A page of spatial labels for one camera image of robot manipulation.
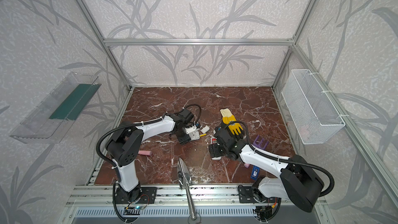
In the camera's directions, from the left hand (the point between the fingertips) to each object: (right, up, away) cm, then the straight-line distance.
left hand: (186, 132), depth 94 cm
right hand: (+17, -5, -8) cm, 19 cm away
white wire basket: (+56, +13, -33) cm, 67 cm away
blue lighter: (+37, -17, -17) cm, 44 cm away
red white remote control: (+17, -4, -3) cm, 18 cm away
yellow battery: (+10, -2, 0) cm, 10 cm away
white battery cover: (+11, +1, +3) cm, 12 cm away
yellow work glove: (+26, +8, +6) cm, 28 cm away
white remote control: (+5, -2, -1) cm, 5 cm away
